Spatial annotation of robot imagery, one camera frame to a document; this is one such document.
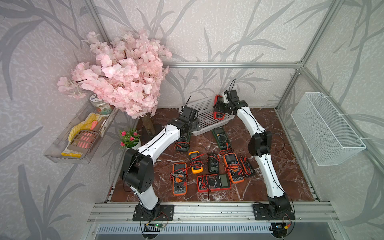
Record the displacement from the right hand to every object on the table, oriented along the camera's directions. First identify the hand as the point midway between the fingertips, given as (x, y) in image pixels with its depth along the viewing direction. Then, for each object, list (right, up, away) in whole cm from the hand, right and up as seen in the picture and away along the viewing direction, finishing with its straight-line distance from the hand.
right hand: (218, 105), depth 106 cm
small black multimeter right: (+14, -38, -22) cm, 46 cm away
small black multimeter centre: (-5, -37, -20) cm, 42 cm away
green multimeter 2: (+2, -23, -6) cm, 24 cm away
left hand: (-17, -13, -17) cm, 28 cm away
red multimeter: (-1, -7, -4) cm, 8 cm away
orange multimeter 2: (-24, -42, -25) cm, 55 cm away
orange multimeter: (+7, -38, -22) cm, 45 cm away
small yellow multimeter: (-16, -36, -20) cm, 44 cm away
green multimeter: (-24, -26, -10) cm, 37 cm away
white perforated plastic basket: (-9, -2, +13) cm, 15 cm away
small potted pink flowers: (-54, -22, -20) cm, 61 cm away
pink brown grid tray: (-60, -19, -46) cm, 78 cm away
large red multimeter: (-5, -45, -26) cm, 52 cm away
